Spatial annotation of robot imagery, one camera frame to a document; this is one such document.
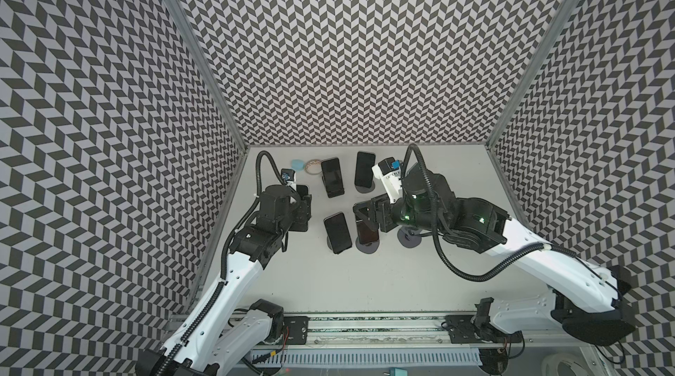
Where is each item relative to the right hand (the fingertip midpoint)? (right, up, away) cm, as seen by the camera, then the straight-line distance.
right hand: (363, 216), depth 61 cm
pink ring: (-19, +12, +49) cm, 54 cm away
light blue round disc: (-25, +13, +48) cm, 55 cm away
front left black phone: (-7, -9, +19) cm, 22 cm away
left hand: (-19, +3, +16) cm, 25 cm away
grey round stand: (+3, -16, +26) cm, 31 cm away
